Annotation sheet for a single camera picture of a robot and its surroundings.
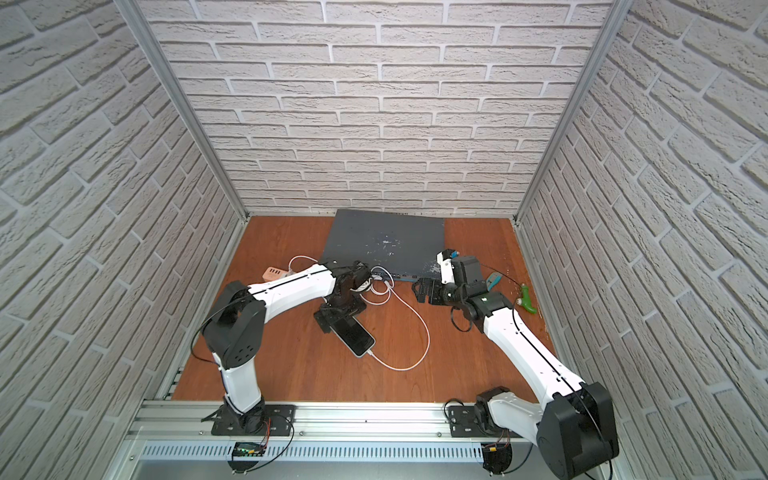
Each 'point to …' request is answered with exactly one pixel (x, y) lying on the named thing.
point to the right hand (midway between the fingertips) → (420, 288)
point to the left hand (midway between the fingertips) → (350, 313)
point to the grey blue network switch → (402, 245)
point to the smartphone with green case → (356, 336)
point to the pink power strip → (271, 273)
